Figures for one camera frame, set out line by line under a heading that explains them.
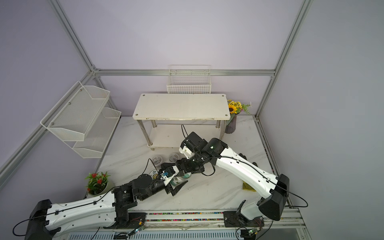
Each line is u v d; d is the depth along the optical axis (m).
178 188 0.61
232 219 0.74
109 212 0.51
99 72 0.93
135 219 0.74
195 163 0.57
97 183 0.75
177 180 0.65
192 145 0.54
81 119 0.78
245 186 0.84
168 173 0.55
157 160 0.89
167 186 0.60
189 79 1.04
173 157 0.91
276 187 0.40
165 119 0.73
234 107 0.90
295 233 0.72
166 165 0.65
